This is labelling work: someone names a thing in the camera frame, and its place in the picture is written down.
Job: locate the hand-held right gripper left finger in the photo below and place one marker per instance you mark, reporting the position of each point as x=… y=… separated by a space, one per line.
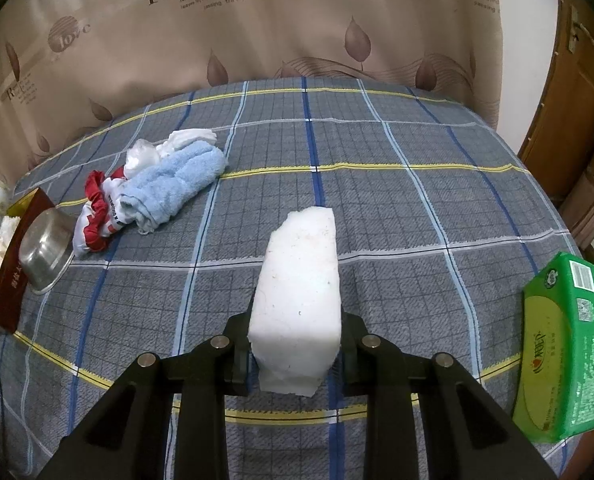
x=239 y=355

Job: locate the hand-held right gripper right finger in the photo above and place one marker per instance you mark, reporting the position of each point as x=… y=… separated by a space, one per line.
x=352 y=360

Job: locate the white foam block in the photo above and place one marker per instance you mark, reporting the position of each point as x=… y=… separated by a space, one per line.
x=297 y=300

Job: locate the light blue towel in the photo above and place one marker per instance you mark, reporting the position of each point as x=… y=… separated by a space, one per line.
x=172 y=185

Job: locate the red white cloth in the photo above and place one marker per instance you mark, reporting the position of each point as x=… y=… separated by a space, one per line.
x=114 y=200

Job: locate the red and gold tin box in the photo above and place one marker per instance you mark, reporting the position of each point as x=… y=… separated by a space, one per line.
x=14 y=290

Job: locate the white yellow-edged towel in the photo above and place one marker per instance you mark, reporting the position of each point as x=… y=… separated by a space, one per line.
x=8 y=232

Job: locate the green tissue pack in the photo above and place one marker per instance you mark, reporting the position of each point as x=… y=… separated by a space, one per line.
x=567 y=350

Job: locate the steel bowl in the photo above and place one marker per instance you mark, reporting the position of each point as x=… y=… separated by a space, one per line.
x=42 y=250

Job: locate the wooden door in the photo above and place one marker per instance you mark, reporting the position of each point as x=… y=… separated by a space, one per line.
x=572 y=110

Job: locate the beige printed curtain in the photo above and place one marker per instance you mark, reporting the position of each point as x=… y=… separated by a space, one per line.
x=277 y=20

